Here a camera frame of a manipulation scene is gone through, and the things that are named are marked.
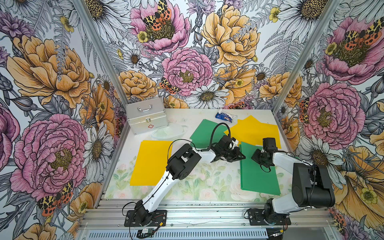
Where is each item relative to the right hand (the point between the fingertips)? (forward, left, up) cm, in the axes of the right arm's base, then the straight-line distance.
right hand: (254, 160), depth 94 cm
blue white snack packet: (+37, +14, +3) cm, 39 cm away
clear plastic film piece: (+24, +55, +1) cm, 60 cm away
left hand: (-1, +6, +2) cm, 7 cm away
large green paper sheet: (-10, +3, -1) cm, 10 cm away
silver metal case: (+26, +67, +16) cm, 74 cm away
